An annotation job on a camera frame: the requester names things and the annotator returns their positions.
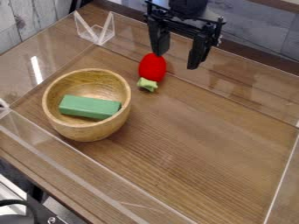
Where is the red plush strawberry toy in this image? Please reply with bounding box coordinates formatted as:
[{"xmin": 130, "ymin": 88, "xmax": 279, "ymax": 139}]
[{"xmin": 137, "ymin": 53, "xmax": 167, "ymax": 92}]

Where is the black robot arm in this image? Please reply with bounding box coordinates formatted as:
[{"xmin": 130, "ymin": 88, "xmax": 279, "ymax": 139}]
[{"xmin": 145, "ymin": 0, "xmax": 227, "ymax": 70}]

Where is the brown wooden bowl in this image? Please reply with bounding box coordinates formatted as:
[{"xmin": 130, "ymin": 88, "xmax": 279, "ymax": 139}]
[{"xmin": 42, "ymin": 68, "xmax": 131, "ymax": 142}]

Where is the black table leg frame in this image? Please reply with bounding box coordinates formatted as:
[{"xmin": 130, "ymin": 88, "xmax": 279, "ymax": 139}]
[{"xmin": 26, "ymin": 185, "xmax": 70, "ymax": 224}]

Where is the black cable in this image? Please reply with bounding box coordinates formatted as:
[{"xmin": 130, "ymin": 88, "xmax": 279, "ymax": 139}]
[{"xmin": 0, "ymin": 199, "xmax": 40, "ymax": 224}]

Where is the clear acrylic corner bracket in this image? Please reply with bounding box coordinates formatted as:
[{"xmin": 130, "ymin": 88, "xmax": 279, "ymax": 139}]
[{"xmin": 74, "ymin": 11, "xmax": 117, "ymax": 46}]

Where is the green rectangular block stick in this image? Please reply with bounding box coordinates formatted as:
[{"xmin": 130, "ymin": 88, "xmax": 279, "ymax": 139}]
[{"xmin": 59, "ymin": 94, "xmax": 122, "ymax": 120}]

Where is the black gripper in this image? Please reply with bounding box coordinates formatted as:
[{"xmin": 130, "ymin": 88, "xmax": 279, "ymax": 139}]
[{"xmin": 145, "ymin": 0, "xmax": 227, "ymax": 70}]

